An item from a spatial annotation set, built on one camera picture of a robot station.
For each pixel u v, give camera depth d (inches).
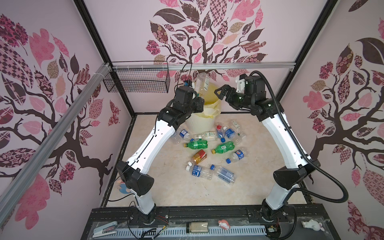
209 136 39.4
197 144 37.4
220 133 40.2
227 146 37.4
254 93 19.9
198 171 32.8
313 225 27.3
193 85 25.0
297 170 16.6
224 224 26.4
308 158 17.0
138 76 37.3
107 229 27.1
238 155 35.7
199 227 26.5
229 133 39.7
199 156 35.4
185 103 21.0
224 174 32.9
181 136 40.7
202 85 28.3
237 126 41.8
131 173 16.6
